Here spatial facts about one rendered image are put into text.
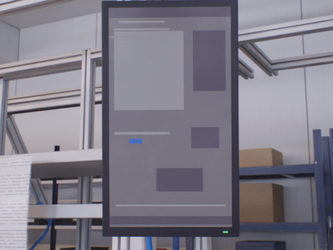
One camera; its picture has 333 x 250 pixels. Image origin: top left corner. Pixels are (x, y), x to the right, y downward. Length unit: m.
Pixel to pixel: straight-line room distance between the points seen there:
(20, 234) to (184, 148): 0.66
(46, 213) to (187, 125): 0.70
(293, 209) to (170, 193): 3.63
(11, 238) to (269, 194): 2.95
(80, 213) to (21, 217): 0.17
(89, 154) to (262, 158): 2.88
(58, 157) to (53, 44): 4.69
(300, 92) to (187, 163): 3.76
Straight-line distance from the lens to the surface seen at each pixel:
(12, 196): 1.61
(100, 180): 4.85
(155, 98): 1.10
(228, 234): 1.13
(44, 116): 6.12
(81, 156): 1.59
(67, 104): 2.89
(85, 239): 2.15
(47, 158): 1.67
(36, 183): 2.78
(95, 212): 1.55
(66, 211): 1.61
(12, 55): 6.52
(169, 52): 1.11
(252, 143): 4.85
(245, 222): 4.33
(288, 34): 2.00
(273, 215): 4.27
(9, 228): 1.61
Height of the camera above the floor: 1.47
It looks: 11 degrees up
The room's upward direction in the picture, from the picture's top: straight up
